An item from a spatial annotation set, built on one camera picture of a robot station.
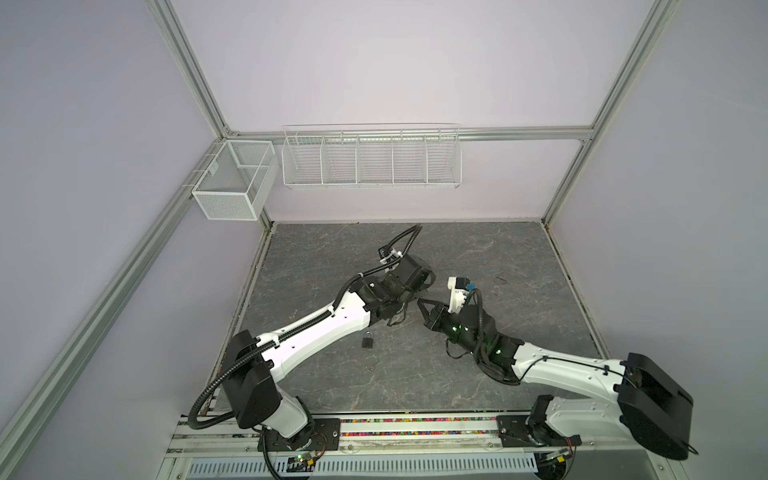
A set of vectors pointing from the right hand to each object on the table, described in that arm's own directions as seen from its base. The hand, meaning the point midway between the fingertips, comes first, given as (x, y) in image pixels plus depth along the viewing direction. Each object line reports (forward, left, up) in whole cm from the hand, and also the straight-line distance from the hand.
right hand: (417, 304), depth 77 cm
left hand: (+4, 0, +2) cm, 5 cm away
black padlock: (-2, +14, -18) cm, 23 cm away
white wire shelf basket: (+49, +14, +12) cm, 52 cm away
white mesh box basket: (+44, +60, +6) cm, 75 cm away
